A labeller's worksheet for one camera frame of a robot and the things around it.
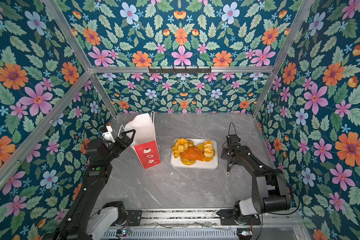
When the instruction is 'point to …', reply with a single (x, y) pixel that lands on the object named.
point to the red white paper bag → (144, 141)
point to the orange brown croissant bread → (192, 153)
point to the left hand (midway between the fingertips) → (132, 130)
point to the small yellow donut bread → (187, 161)
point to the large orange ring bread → (201, 146)
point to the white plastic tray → (176, 163)
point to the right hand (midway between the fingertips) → (230, 155)
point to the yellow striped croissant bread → (176, 152)
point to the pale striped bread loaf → (208, 151)
